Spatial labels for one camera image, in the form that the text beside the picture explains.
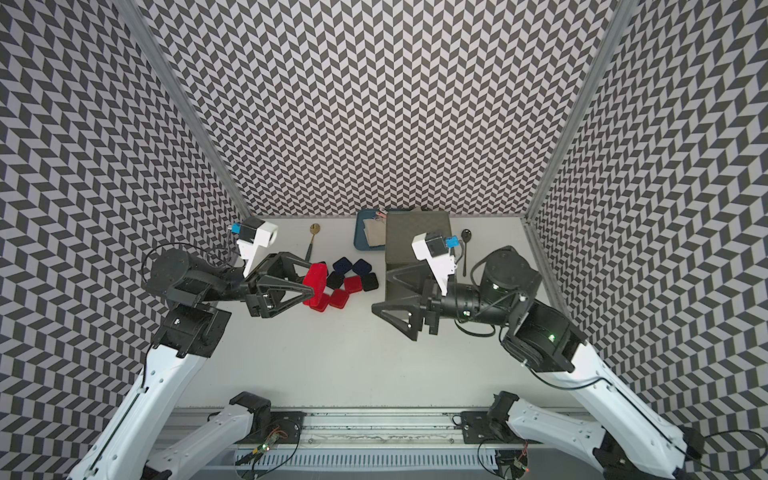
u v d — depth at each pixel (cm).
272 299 44
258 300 44
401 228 90
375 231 113
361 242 111
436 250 41
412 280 51
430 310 40
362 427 75
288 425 73
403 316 44
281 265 50
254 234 43
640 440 37
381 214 120
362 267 104
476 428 74
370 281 99
